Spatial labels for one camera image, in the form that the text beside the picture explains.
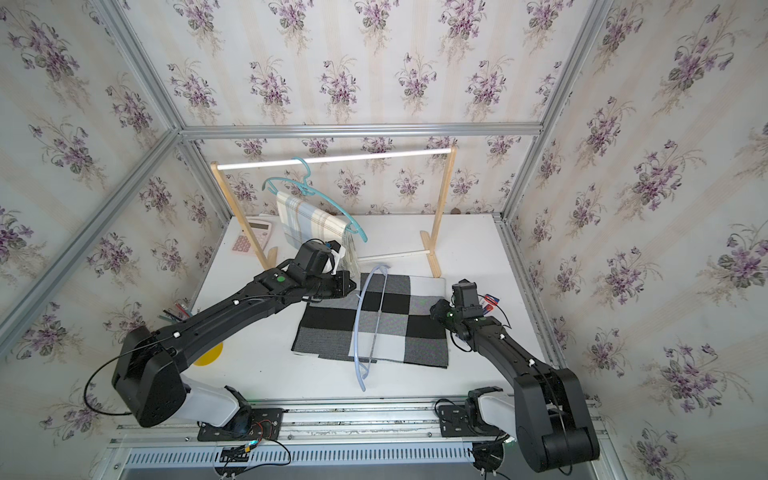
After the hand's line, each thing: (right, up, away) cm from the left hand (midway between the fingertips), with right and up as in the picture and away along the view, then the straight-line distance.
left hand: (362, 290), depth 79 cm
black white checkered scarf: (+13, -14, +9) cm, 21 cm away
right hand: (+22, -8, +11) cm, 26 cm away
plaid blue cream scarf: (-17, +19, +5) cm, 26 cm away
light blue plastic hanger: (0, -20, -6) cm, 21 cm away
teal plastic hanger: (-25, +34, +36) cm, 55 cm away
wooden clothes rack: (+24, +12, +28) cm, 38 cm away
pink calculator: (-40, +17, +29) cm, 52 cm away
